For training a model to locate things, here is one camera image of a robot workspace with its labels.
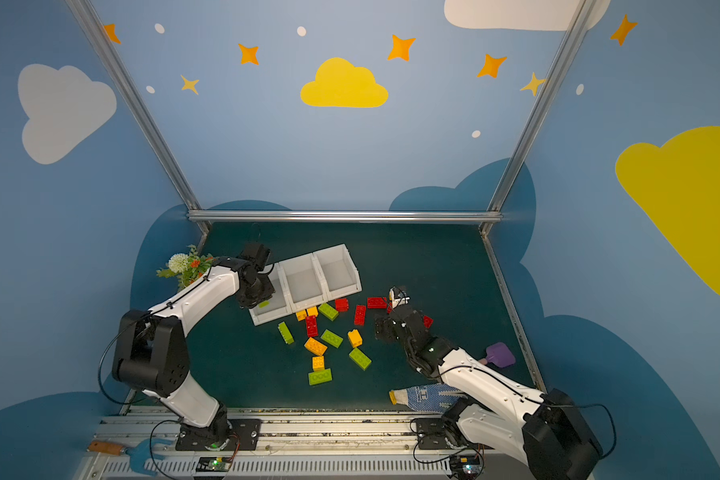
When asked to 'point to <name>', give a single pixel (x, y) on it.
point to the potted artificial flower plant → (187, 269)
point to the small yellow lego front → (318, 363)
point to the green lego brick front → (319, 377)
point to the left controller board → (213, 464)
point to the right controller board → (466, 467)
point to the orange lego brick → (315, 346)
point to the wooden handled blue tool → (140, 452)
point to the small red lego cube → (342, 304)
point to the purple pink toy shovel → (498, 354)
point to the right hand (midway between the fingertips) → (394, 310)
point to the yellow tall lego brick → (355, 338)
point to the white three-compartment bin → (308, 280)
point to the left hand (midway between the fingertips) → (269, 295)
